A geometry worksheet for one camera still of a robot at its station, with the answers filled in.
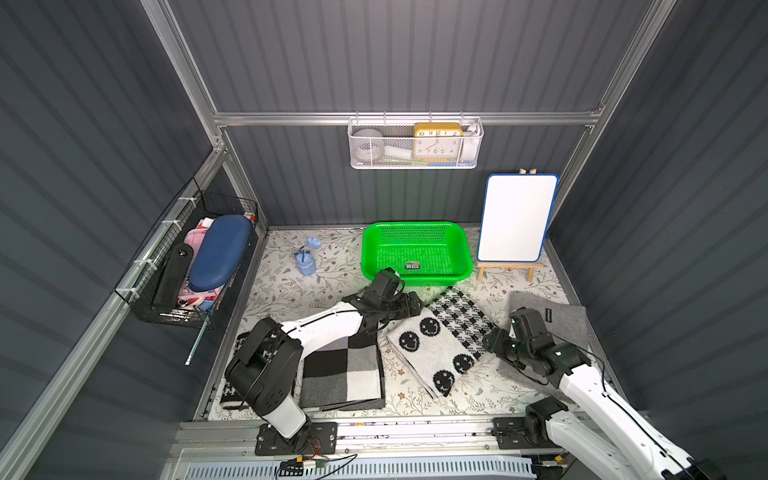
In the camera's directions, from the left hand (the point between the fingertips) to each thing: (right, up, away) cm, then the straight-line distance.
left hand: (417, 310), depth 86 cm
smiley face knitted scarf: (+7, -9, -1) cm, 12 cm away
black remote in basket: (-55, +11, -22) cm, 60 cm away
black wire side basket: (-59, +10, -25) cm, 65 cm away
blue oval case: (-46, +17, -19) cm, 53 cm away
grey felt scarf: (+46, -5, +3) cm, 46 cm away
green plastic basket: (+5, +16, +26) cm, 32 cm away
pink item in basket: (-52, +7, -20) cm, 57 cm away
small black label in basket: (0, +12, +23) cm, 26 cm away
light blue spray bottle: (-37, +14, +14) cm, 42 cm away
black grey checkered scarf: (-20, -17, -5) cm, 27 cm away
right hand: (+21, -8, -4) cm, 23 cm away
